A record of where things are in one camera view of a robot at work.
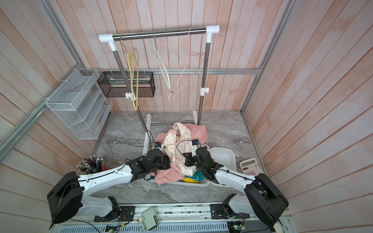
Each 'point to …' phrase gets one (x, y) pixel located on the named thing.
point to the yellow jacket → (187, 179)
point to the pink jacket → (170, 175)
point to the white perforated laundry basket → (182, 183)
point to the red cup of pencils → (92, 164)
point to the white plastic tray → (226, 157)
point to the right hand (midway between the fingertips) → (183, 154)
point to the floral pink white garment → (177, 141)
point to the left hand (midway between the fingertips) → (167, 162)
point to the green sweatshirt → (197, 175)
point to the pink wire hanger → (192, 73)
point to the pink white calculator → (250, 167)
